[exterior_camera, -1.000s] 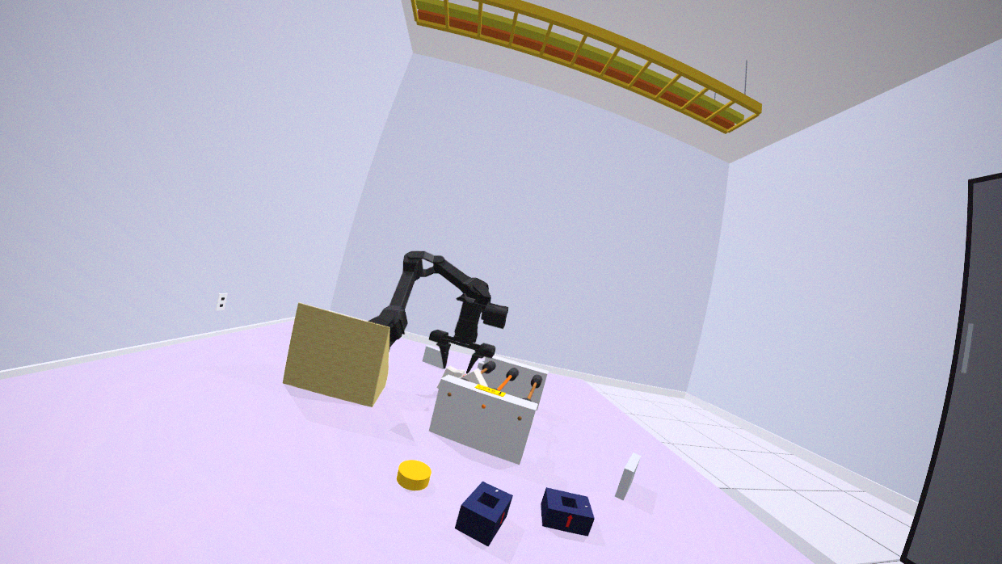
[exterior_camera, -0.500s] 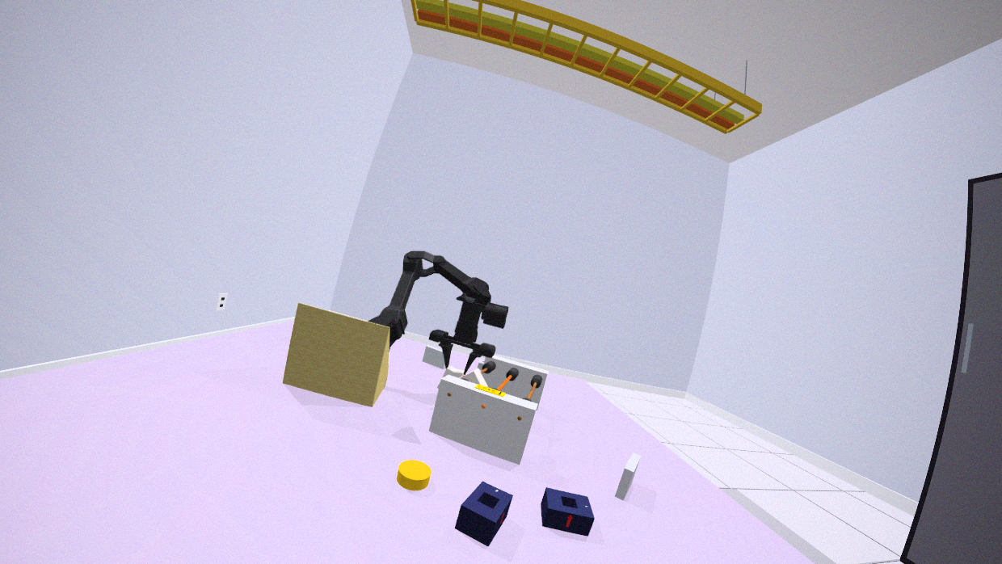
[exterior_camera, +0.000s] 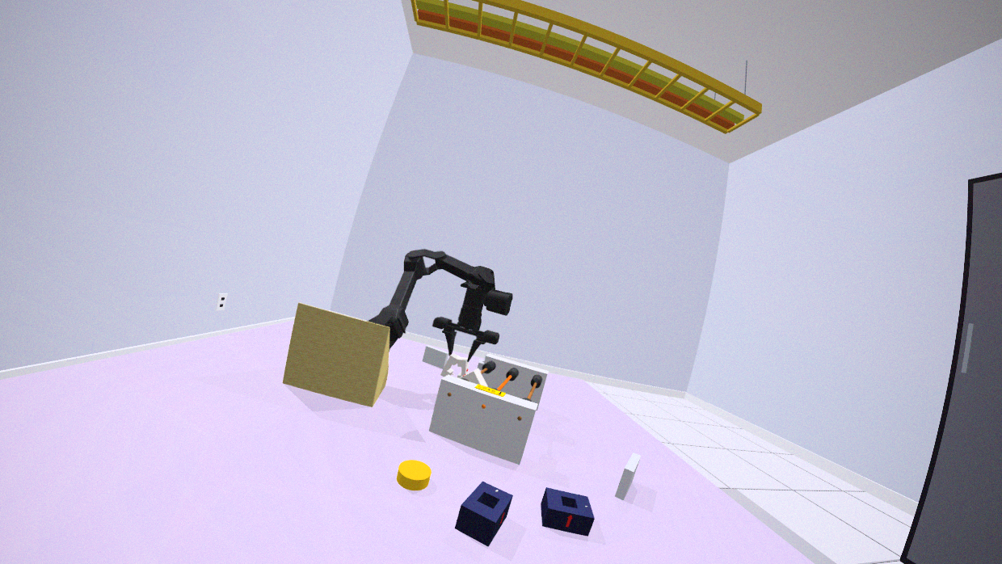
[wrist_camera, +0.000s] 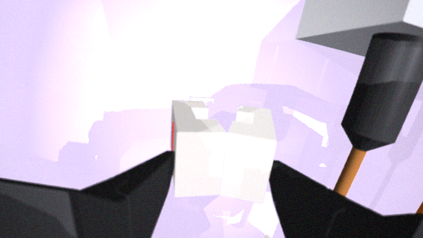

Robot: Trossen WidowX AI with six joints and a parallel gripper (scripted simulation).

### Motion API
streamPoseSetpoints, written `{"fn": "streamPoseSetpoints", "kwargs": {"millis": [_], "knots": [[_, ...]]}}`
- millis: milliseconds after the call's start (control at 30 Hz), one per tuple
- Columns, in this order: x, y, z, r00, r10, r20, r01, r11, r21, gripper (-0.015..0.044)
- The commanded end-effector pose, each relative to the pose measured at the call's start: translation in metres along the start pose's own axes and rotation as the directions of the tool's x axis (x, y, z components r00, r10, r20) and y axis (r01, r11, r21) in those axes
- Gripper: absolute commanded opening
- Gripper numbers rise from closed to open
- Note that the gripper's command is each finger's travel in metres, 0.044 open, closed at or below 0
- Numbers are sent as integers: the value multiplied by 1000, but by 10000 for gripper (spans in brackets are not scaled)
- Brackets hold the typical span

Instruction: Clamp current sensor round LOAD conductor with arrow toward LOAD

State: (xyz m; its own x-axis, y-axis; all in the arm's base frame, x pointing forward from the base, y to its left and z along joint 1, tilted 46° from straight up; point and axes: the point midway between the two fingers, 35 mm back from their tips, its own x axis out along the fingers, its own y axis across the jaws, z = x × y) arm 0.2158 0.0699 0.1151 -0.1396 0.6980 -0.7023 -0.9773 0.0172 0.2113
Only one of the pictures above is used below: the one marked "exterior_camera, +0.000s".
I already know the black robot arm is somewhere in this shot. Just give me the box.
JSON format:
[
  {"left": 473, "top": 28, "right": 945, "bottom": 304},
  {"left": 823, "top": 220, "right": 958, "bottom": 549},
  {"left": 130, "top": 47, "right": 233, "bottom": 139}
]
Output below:
[{"left": 368, "top": 249, "right": 513, "bottom": 349}]

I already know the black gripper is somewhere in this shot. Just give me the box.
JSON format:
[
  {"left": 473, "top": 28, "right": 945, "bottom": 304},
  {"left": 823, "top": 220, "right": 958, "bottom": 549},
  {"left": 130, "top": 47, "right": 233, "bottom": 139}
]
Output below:
[{"left": 432, "top": 304, "right": 499, "bottom": 362}]

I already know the yellow short cylinder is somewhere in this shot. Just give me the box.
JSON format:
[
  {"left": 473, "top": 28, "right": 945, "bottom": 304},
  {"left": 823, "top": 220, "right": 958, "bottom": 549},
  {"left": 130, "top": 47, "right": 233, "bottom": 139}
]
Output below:
[{"left": 397, "top": 460, "right": 432, "bottom": 490}]

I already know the white rectangular block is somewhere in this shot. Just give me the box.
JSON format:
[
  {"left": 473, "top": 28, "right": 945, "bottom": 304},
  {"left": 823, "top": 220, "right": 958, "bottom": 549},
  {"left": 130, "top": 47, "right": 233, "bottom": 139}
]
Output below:
[
  {"left": 614, "top": 452, "right": 641, "bottom": 501},
  {"left": 422, "top": 345, "right": 448, "bottom": 369}
]

